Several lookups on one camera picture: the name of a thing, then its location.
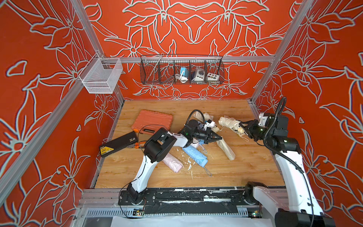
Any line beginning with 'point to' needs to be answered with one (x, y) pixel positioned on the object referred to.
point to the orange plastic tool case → (150, 122)
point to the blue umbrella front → (195, 155)
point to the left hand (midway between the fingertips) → (221, 139)
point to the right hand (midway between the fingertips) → (237, 122)
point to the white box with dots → (212, 76)
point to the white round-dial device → (200, 75)
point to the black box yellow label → (117, 144)
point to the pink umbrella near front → (173, 162)
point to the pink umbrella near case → (194, 145)
